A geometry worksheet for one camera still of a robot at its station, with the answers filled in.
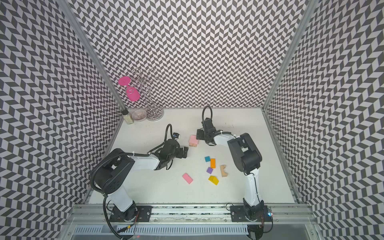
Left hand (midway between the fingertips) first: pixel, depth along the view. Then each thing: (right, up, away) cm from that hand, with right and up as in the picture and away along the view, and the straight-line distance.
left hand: (182, 147), depth 95 cm
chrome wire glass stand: (-25, +23, +20) cm, 39 cm away
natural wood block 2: (+8, +1, +2) cm, 9 cm away
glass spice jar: (-40, +19, +10) cm, 46 cm away
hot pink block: (+4, -16, -10) cm, 19 cm away
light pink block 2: (+9, +4, +3) cm, 10 cm away
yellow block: (+19, -16, -13) cm, 28 cm away
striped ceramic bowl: (-35, +21, +17) cm, 44 cm away
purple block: (+17, -12, -8) cm, 23 cm away
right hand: (+12, +6, +7) cm, 15 cm away
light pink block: (+7, +5, +4) cm, 9 cm away
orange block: (+19, -9, -5) cm, 22 cm away
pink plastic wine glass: (-40, +38, +17) cm, 58 cm away
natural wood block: (+6, +1, +3) cm, 7 cm away
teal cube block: (+16, -6, -4) cm, 18 cm away
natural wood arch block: (+25, -14, -10) cm, 30 cm away
